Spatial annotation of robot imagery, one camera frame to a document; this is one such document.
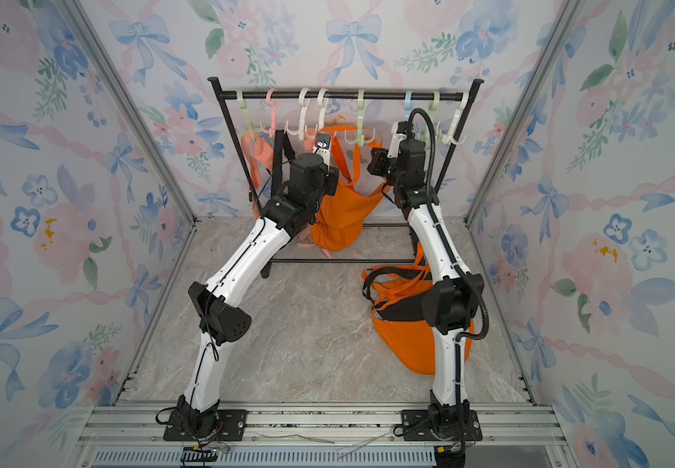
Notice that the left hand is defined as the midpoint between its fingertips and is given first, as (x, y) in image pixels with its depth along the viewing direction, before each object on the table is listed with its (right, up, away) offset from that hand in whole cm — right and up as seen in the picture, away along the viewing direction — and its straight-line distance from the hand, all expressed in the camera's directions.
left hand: (326, 160), depth 77 cm
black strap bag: (+25, -42, +15) cm, 51 cm away
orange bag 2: (+24, -52, +9) cm, 58 cm away
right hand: (+13, +5, +5) cm, 15 cm away
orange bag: (+3, -15, +18) cm, 24 cm away
